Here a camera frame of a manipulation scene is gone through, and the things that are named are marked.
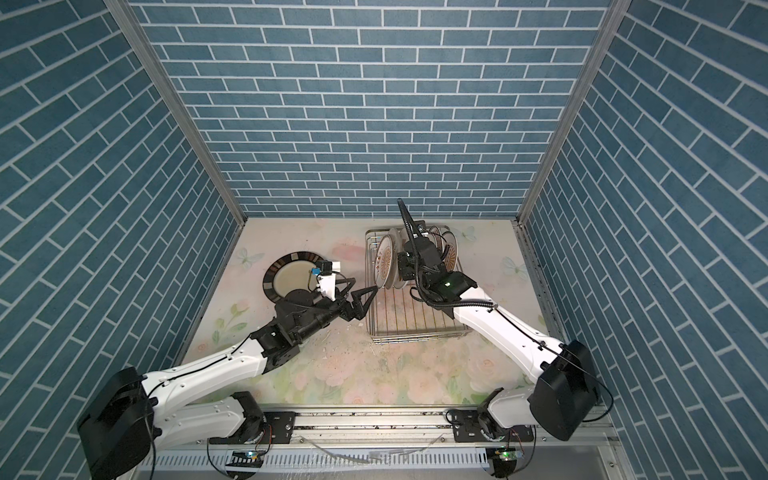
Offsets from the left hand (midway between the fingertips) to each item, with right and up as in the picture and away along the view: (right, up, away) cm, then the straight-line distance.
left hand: (368, 287), depth 74 cm
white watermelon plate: (+8, +12, +18) cm, 23 cm away
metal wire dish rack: (+7, -12, +17) cm, 22 cm away
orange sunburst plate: (+2, +5, +28) cm, 28 cm away
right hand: (+11, +10, +7) cm, 16 cm away
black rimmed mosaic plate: (-30, +1, +30) cm, 42 cm away
